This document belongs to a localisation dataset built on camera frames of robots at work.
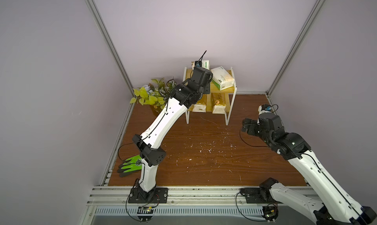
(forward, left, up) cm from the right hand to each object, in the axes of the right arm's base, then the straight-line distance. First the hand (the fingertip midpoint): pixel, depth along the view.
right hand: (251, 119), depth 70 cm
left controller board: (-37, +53, -31) cm, 71 cm away
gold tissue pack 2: (+12, +14, -6) cm, 20 cm away
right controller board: (-34, -10, -30) cm, 46 cm away
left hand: (+15, +22, +11) cm, 29 cm away
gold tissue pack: (+13, +26, -8) cm, 30 cm away
